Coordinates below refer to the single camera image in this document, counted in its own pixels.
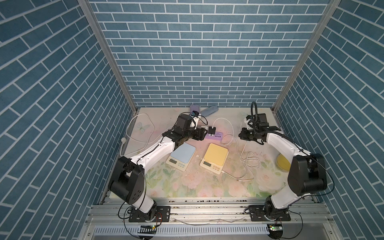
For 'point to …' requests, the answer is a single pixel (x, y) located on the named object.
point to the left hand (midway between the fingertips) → (206, 131)
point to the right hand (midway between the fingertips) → (240, 135)
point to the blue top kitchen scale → (180, 157)
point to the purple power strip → (218, 136)
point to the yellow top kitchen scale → (215, 158)
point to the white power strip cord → (135, 139)
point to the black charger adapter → (212, 131)
